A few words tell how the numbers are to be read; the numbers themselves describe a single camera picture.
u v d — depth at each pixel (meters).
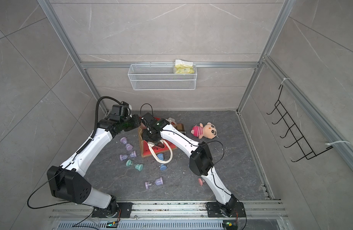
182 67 0.86
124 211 0.76
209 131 0.98
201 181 0.80
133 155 0.91
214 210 0.73
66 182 0.41
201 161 0.56
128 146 0.95
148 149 0.75
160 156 0.90
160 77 1.00
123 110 0.63
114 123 0.57
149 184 0.80
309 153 0.58
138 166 0.86
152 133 0.63
